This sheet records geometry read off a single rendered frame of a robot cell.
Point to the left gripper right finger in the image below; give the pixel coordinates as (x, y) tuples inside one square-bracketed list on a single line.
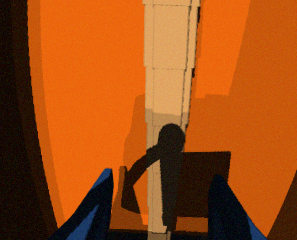
[(224, 209)]

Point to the orange bin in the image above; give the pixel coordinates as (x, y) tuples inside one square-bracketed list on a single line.
[(72, 103)]

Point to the hammer with grey head and wooden handle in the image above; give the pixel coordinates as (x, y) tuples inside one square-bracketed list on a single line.
[(170, 30)]

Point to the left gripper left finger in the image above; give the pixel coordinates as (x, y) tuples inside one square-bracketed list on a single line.
[(84, 224)]

